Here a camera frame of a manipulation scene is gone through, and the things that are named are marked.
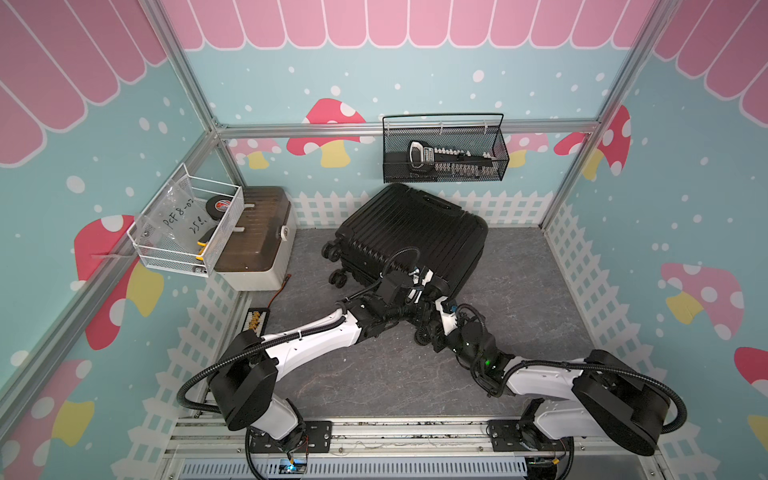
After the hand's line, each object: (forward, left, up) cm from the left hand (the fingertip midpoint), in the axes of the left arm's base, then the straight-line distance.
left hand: (434, 310), depth 79 cm
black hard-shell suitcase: (+21, -4, +6) cm, 22 cm away
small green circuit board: (-34, +36, -18) cm, 53 cm away
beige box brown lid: (+17, +52, +4) cm, 54 cm away
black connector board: (+4, +55, -15) cm, 57 cm away
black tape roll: (+21, +59, +17) cm, 65 cm away
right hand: (+1, +2, -5) cm, 5 cm away
